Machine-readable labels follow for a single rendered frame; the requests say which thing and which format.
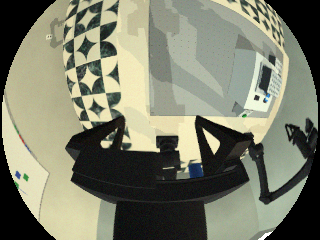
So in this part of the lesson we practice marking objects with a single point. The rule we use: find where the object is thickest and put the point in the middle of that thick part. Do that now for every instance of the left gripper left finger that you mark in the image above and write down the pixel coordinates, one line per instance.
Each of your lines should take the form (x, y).
(94, 136)

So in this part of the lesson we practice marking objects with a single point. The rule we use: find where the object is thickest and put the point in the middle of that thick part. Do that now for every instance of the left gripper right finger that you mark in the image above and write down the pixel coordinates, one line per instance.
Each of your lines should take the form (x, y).
(232, 144)

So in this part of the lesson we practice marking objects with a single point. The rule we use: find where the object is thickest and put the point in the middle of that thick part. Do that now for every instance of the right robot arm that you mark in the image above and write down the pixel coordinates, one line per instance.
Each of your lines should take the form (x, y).
(257, 149)

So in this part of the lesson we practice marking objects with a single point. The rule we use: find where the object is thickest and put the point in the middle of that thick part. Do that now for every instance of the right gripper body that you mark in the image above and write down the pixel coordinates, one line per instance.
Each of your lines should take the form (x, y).
(296, 141)

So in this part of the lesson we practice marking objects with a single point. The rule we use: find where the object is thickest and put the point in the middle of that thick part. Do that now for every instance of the white box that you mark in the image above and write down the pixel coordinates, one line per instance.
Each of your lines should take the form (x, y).
(246, 77)

